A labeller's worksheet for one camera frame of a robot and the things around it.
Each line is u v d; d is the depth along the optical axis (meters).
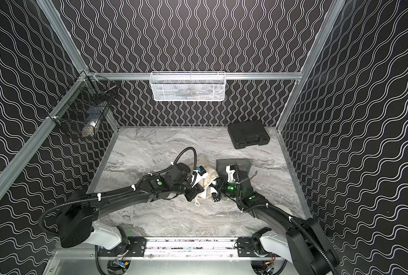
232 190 0.72
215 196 0.78
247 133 1.10
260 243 0.64
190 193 0.70
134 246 0.75
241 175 0.67
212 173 0.82
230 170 0.80
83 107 0.93
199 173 0.69
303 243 0.42
